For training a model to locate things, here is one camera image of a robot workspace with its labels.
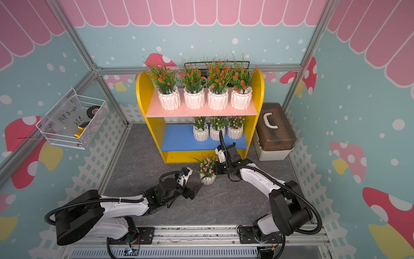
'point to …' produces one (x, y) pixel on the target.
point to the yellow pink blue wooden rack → (187, 135)
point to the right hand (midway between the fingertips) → (212, 167)
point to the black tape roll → (91, 110)
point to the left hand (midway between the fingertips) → (195, 182)
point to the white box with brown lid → (274, 137)
